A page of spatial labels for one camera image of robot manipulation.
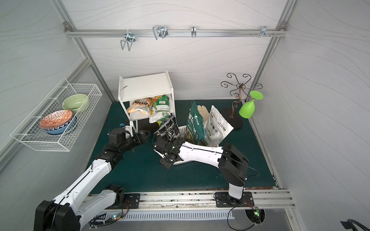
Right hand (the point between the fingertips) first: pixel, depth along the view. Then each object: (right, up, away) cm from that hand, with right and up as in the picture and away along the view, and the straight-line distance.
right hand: (167, 158), depth 81 cm
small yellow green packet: (-7, +20, +20) cm, 29 cm away
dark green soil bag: (+16, +17, -10) cm, 25 cm away
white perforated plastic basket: (+8, +15, +14) cm, 22 cm away
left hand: (-12, +14, 0) cm, 19 cm away
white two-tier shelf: (-15, +42, +1) cm, 45 cm away
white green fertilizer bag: (+29, +18, 0) cm, 34 cm away
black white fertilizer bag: (+1, +16, +3) cm, 16 cm away
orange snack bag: (-15, +31, +4) cm, 35 cm away
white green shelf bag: (-5, +29, +7) cm, 30 cm away
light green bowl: (-47, +32, -8) cm, 57 cm away
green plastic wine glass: (+48, +28, +3) cm, 56 cm away
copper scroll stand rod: (+43, +40, +6) cm, 59 cm away
